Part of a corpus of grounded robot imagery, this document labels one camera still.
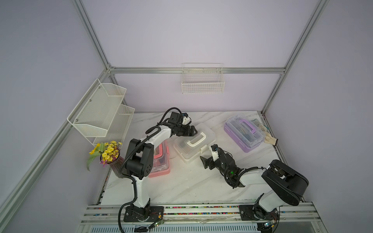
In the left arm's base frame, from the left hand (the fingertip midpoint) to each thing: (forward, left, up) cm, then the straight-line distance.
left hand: (192, 133), depth 94 cm
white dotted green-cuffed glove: (+10, -52, -6) cm, 53 cm away
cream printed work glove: (+3, -56, -11) cm, 57 cm away
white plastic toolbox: (-11, +2, +1) cm, 11 cm away
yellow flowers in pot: (-22, +41, +13) cm, 48 cm away
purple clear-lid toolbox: (+1, -38, -4) cm, 38 cm away
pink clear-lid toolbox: (-22, +18, -3) cm, 28 cm away
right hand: (-12, -10, -6) cm, 17 cm away
